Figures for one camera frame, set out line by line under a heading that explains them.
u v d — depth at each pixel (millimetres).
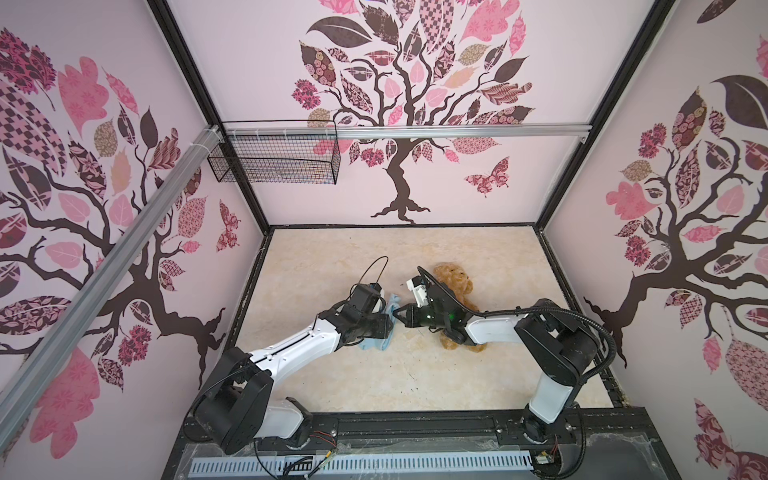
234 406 411
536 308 538
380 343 852
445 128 928
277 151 948
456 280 940
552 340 485
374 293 682
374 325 737
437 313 753
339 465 697
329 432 730
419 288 830
